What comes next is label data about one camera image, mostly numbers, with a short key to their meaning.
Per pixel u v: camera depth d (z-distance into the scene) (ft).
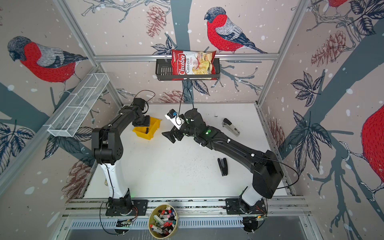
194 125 1.89
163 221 2.07
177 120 2.01
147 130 3.40
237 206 2.41
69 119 2.39
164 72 3.10
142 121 2.83
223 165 2.81
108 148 1.77
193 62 2.87
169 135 2.09
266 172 1.37
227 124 3.40
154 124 3.24
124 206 2.19
